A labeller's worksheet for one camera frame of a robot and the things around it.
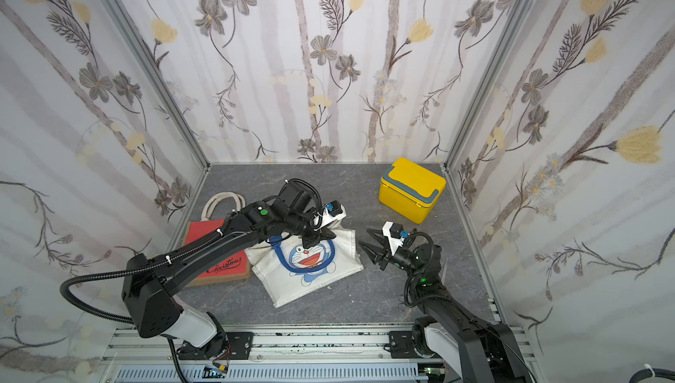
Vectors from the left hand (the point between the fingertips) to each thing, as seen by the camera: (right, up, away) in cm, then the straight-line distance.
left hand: (335, 230), depth 75 cm
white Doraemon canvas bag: (-14, -12, +1) cm, 18 cm away
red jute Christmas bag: (-50, +3, +29) cm, 58 cm away
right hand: (+9, -2, 0) cm, 10 cm away
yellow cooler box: (+27, +12, +18) cm, 34 cm away
